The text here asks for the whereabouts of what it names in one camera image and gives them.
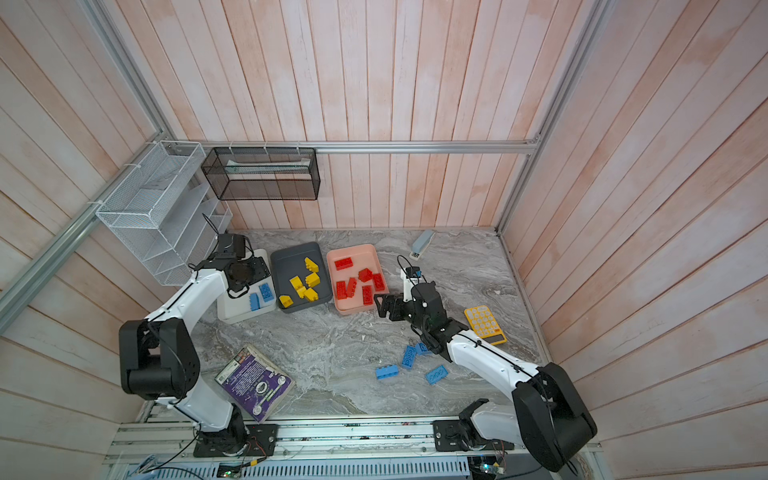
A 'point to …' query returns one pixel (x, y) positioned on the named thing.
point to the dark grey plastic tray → (300, 277)
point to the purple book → (257, 383)
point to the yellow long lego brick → (311, 265)
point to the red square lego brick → (365, 275)
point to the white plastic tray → (260, 298)
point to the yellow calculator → (483, 324)
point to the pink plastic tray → (356, 276)
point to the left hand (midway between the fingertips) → (259, 276)
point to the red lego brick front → (367, 293)
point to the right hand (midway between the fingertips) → (386, 295)
